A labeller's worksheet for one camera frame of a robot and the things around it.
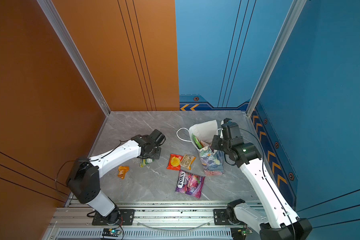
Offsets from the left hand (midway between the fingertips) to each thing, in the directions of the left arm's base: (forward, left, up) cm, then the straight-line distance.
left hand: (156, 152), depth 88 cm
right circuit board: (-38, -44, -8) cm, 58 cm away
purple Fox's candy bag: (-16, -20, -6) cm, 26 cm away
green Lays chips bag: (0, -24, +12) cm, 26 cm away
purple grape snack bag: (+4, -28, +4) cm, 28 cm away
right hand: (-1, -32, +17) cm, 36 cm away
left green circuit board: (-38, +17, -10) cm, 43 cm away
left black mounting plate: (-32, +11, -8) cm, 35 cm away
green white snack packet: (-4, +7, -4) cm, 9 cm away
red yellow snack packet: (-2, -11, -7) cm, 13 cm away
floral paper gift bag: (+9, -27, +6) cm, 29 cm away
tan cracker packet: (-2, -19, -6) cm, 20 cm away
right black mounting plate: (-32, -35, -7) cm, 48 cm away
